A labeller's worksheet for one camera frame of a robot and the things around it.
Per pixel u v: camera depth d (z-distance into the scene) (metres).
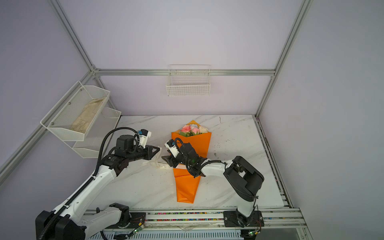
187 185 0.82
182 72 0.93
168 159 0.75
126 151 0.60
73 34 0.76
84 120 0.77
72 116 0.77
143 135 0.70
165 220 0.75
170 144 0.72
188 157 0.65
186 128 1.01
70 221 0.40
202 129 1.05
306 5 0.68
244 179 0.47
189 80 0.95
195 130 1.04
